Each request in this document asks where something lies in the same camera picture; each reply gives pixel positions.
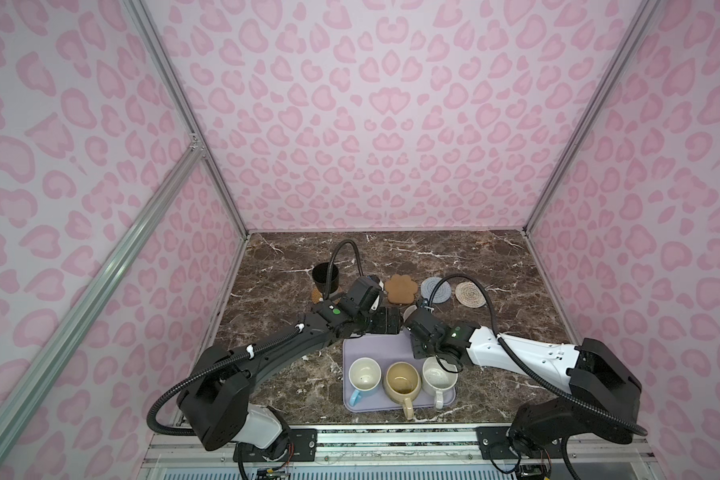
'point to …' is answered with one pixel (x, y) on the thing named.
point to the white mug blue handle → (364, 375)
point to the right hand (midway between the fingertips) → (419, 341)
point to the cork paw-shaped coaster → (401, 289)
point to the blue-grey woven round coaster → (441, 295)
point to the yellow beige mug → (402, 383)
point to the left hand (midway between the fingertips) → (394, 317)
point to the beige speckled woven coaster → (469, 294)
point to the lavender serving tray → (384, 348)
